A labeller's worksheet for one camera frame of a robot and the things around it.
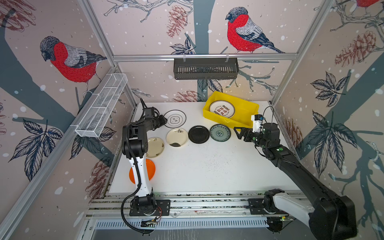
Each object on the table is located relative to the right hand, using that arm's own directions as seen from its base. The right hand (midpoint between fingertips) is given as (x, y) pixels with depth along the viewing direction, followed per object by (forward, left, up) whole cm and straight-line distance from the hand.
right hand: (239, 129), depth 80 cm
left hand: (+19, +48, -15) cm, 54 cm away
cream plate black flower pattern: (+7, +38, -20) cm, 44 cm away
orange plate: (-18, +50, -18) cm, 56 cm away
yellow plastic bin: (+32, -11, -18) cm, 38 cm away
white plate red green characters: (+33, +5, -16) cm, 37 cm away
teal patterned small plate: (+12, +8, -20) cm, 24 cm away
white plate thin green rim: (+22, +41, -18) cm, 50 cm away
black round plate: (+8, +23, -18) cm, 30 cm away
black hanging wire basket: (+47, +32, +9) cm, 58 cm away
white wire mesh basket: (-8, +73, +13) cm, 75 cm away
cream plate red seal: (-3, +51, -17) cm, 54 cm away
